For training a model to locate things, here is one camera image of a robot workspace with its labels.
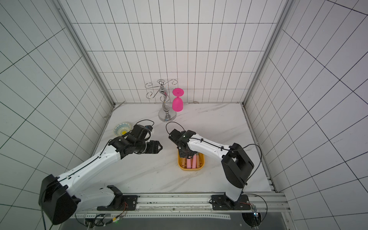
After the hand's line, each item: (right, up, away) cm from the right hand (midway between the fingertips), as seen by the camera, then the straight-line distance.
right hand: (183, 154), depth 85 cm
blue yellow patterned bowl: (-46, +14, +17) cm, 51 cm away
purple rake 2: (+3, -5, -3) cm, 6 cm away
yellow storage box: (-1, -4, -2) cm, 5 cm away
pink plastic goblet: (-4, +32, +10) cm, 33 cm away
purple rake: (+6, -4, -2) cm, 8 cm away
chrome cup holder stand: (-15, +24, +26) cm, 39 cm away
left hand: (-16, +4, -6) cm, 18 cm away
